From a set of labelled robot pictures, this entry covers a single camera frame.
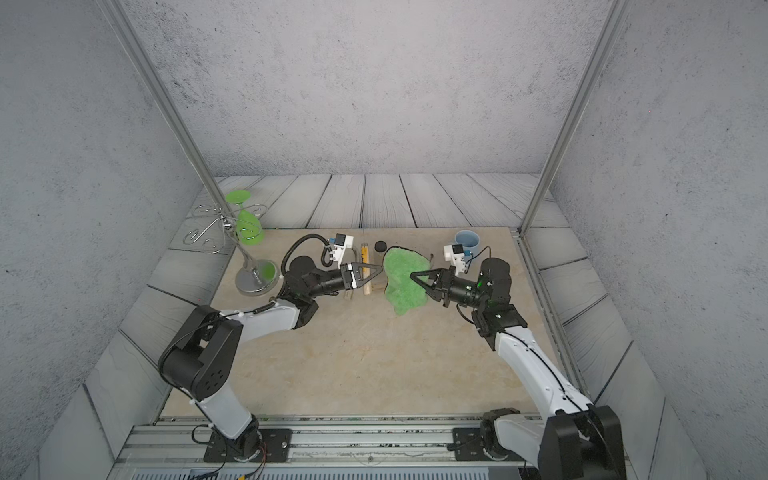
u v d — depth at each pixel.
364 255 0.76
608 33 0.73
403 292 0.70
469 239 1.09
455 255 0.71
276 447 0.73
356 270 0.74
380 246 1.04
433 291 0.67
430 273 0.70
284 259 0.65
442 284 0.64
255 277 1.05
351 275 0.73
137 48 0.75
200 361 0.47
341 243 0.76
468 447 0.72
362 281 0.74
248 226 0.89
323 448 0.74
